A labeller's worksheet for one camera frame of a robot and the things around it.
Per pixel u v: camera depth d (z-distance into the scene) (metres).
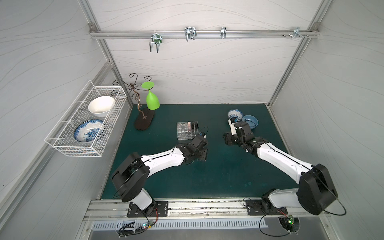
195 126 0.99
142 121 1.10
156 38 0.78
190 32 0.76
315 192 0.41
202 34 0.77
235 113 1.11
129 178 0.43
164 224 0.70
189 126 0.98
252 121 1.06
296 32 0.77
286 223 0.70
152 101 0.92
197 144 0.66
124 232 0.67
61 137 0.56
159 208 0.74
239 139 0.66
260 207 0.73
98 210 0.75
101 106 0.72
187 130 1.01
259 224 0.65
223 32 0.79
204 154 0.77
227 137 0.77
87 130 0.65
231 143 0.77
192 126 0.99
